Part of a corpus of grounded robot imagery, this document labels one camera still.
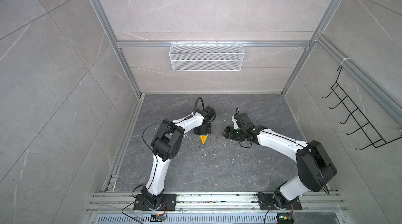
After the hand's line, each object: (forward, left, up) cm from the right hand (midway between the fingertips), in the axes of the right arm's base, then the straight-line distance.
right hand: (226, 132), depth 90 cm
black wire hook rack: (-13, -55, +24) cm, 61 cm away
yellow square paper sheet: (0, +13, -7) cm, 15 cm away
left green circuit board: (-40, +35, -7) cm, 53 cm away
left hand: (+6, +12, -6) cm, 14 cm away
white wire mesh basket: (+44, +10, +23) cm, 51 cm away
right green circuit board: (-41, -23, -8) cm, 48 cm away
